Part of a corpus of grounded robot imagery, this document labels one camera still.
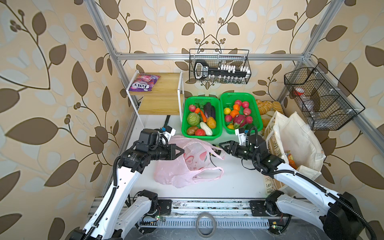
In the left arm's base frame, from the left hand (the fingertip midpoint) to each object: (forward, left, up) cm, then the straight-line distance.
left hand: (184, 151), depth 67 cm
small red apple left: (+38, -27, -22) cm, 51 cm away
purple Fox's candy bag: (+38, +26, +9) cm, 47 cm away
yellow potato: (+32, -14, -19) cm, 40 cm away
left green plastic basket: (+39, -8, -23) cm, 46 cm away
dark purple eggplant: (+43, -13, -19) cm, 48 cm away
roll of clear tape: (-21, -12, -28) cm, 37 cm away
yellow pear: (+28, -28, -19) cm, 44 cm away
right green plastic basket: (+54, -28, -19) cm, 64 cm away
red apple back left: (+53, -37, -20) cm, 68 cm away
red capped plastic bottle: (+33, -61, +9) cm, 70 cm away
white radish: (+25, -13, -21) cm, 35 cm away
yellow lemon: (+45, -27, -21) cm, 56 cm away
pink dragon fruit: (+32, -34, -15) cm, 49 cm away
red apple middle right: (+44, -41, -20) cm, 63 cm away
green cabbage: (+32, -2, -17) cm, 36 cm away
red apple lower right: (+36, -42, -20) cm, 59 cm away
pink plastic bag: (-7, +2, -6) cm, 10 cm away
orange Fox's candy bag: (+2, -56, -14) cm, 58 cm away
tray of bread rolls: (+47, -57, -20) cm, 77 cm away
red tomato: (+23, -7, -18) cm, 30 cm away
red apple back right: (+52, -42, -21) cm, 70 cm away
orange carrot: (+45, -4, -22) cm, 50 cm away
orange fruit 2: (+41, -31, -20) cm, 56 cm away
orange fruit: (+48, -34, -20) cm, 62 cm away
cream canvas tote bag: (+13, -58, -11) cm, 61 cm away
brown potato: (+25, -1, -20) cm, 32 cm away
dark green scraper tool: (+37, +18, -26) cm, 49 cm away
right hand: (+6, -18, -7) cm, 20 cm away
